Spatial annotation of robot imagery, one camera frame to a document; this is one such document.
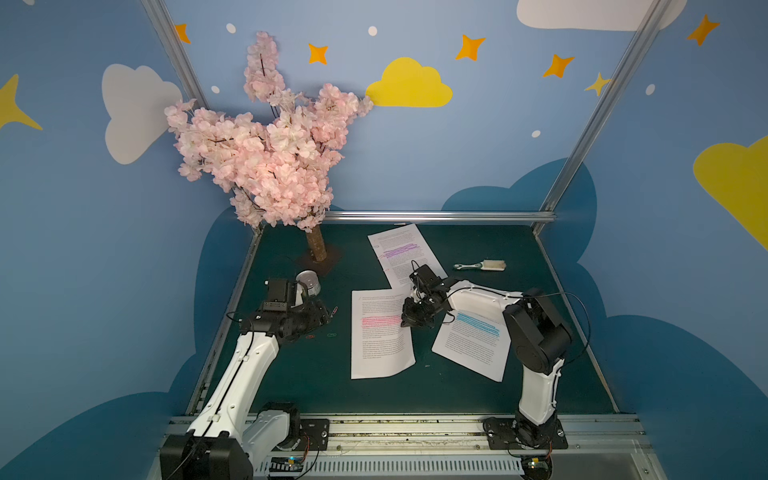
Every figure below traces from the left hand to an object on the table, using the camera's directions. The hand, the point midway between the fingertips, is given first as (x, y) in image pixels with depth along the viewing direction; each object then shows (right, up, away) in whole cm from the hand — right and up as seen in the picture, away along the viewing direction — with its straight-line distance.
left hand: (320, 314), depth 82 cm
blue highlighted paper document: (+47, -8, +11) cm, 49 cm away
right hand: (+24, -4, +10) cm, 26 cm away
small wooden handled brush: (+55, +13, +26) cm, 62 cm away
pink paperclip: (+1, -2, +16) cm, 16 cm away
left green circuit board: (-6, -36, -9) cm, 37 cm away
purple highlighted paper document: (+23, +19, +33) cm, 44 cm away
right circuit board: (+56, -37, -9) cm, 67 cm away
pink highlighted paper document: (+17, -11, +8) cm, 21 cm away
